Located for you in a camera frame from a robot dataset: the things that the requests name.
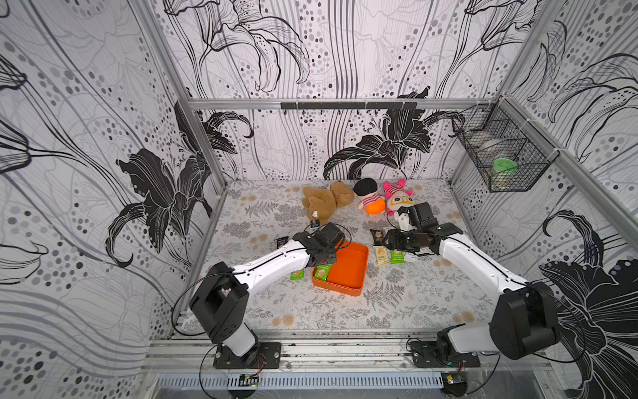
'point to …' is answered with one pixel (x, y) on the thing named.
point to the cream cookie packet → (381, 254)
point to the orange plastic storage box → (348, 275)
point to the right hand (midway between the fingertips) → (390, 239)
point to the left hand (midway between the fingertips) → (326, 260)
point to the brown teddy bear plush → (325, 201)
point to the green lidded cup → (503, 174)
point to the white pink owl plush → (396, 196)
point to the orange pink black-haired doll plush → (372, 203)
